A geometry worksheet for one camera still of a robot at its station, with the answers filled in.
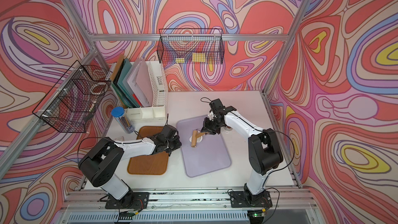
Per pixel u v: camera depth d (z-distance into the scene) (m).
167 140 0.76
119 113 0.84
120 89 0.87
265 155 0.51
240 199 0.72
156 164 0.86
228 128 0.94
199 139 0.91
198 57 0.91
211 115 0.84
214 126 0.76
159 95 1.19
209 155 0.88
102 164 0.45
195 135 0.92
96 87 0.86
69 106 0.73
